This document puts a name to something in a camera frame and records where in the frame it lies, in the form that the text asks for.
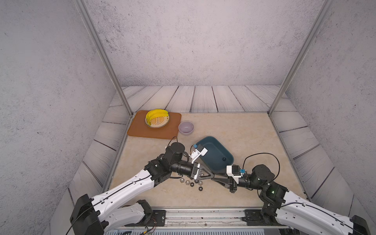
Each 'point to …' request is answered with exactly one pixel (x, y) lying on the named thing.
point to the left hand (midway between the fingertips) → (212, 180)
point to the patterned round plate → (158, 122)
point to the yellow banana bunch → (155, 113)
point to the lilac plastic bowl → (186, 128)
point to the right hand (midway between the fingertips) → (214, 176)
